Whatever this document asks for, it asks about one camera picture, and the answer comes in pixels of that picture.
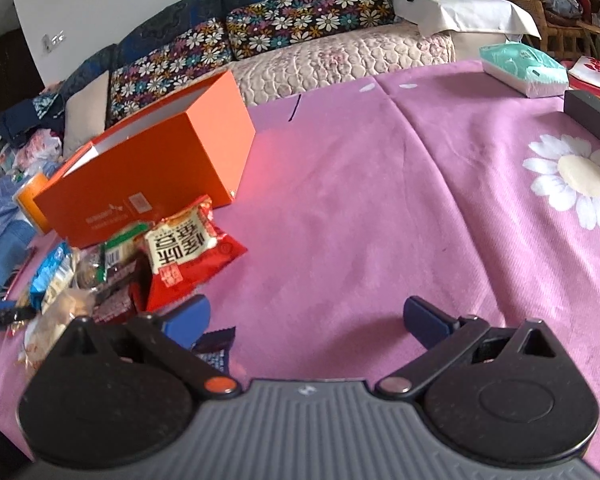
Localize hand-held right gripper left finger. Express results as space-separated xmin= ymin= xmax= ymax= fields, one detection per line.
xmin=57 ymin=295 xmax=243 ymax=401

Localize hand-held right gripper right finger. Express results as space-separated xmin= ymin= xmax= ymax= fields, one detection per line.
xmin=374 ymin=296 xmax=565 ymax=401

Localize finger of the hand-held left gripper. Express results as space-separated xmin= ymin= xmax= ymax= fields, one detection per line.
xmin=0 ymin=301 xmax=37 ymax=325

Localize pile of assorted snack packets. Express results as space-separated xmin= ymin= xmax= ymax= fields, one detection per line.
xmin=17 ymin=222 xmax=153 ymax=368

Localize red white snack packet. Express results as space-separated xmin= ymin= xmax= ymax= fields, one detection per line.
xmin=144 ymin=195 xmax=249 ymax=312

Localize orange cardboard box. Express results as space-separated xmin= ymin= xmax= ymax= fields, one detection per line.
xmin=32 ymin=70 xmax=257 ymax=251

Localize blue striped cloth bag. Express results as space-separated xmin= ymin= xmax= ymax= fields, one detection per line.
xmin=0 ymin=175 xmax=37 ymax=301

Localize orange cup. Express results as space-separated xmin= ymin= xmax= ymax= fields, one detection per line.
xmin=12 ymin=172 xmax=57 ymax=236

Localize purple floral tablecloth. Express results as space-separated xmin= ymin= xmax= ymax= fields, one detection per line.
xmin=0 ymin=57 xmax=600 ymax=411

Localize pile of clothes beside sofa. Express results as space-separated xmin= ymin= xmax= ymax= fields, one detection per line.
xmin=0 ymin=80 xmax=77 ymax=173

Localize beige pillow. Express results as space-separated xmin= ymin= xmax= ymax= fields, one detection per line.
xmin=62 ymin=72 xmax=111 ymax=157

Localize dark wooden door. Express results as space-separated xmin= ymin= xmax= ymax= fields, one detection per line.
xmin=0 ymin=27 xmax=49 ymax=128

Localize small floral sofa cushion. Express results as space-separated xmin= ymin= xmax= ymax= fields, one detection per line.
xmin=107 ymin=17 xmax=234 ymax=129

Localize black bar speaker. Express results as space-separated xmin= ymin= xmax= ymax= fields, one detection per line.
xmin=563 ymin=89 xmax=600 ymax=155

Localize teal tissue pack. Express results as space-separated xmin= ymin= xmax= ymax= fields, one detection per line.
xmin=479 ymin=44 xmax=570 ymax=99

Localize beige quilted sofa cover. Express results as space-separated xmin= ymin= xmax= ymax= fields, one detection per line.
xmin=230 ymin=27 xmax=456 ymax=108

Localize dark blue sofa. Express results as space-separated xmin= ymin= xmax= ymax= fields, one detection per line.
xmin=57 ymin=0 xmax=456 ymax=143

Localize white cloth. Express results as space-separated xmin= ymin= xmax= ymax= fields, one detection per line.
xmin=392 ymin=0 xmax=543 ymax=40

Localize wooden chair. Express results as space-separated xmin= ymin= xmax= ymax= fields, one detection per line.
xmin=475 ymin=0 xmax=600 ymax=58

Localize large floral sofa cushion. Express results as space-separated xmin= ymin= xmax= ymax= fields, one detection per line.
xmin=225 ymin=0 xmax=397 ymax=61

